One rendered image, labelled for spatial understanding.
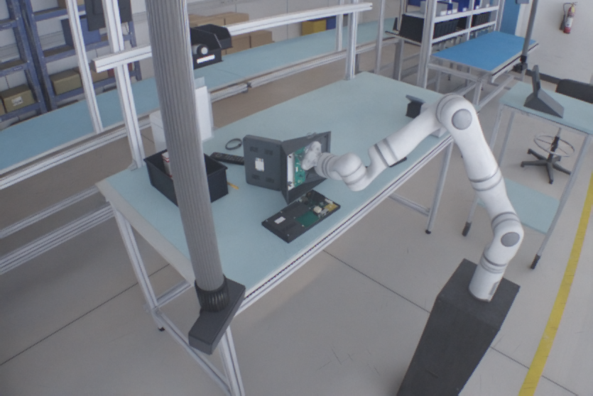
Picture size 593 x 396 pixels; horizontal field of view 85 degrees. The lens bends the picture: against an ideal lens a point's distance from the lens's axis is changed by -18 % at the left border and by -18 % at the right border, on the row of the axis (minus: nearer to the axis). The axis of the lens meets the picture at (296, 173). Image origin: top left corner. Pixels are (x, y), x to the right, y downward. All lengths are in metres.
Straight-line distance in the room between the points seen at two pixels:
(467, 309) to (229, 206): 0.90
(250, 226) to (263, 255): 0.15
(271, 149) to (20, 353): 1.94
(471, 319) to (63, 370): 2.04
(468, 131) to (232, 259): 0.77
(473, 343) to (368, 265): 1.33
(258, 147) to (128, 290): 1.53
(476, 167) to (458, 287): 0.51
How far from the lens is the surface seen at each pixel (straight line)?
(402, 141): 1.01
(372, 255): 2.69
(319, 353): 2.17
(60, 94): 4.69
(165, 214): 1.45
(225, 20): 4.92
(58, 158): 2.36
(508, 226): 1.21
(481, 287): 1.37
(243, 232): 1.31
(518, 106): 2.49
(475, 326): 1.39
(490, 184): 1.11
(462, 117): 0.99
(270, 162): 1.43
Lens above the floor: 1.86
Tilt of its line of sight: 33 degrees down
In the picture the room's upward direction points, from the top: straight up
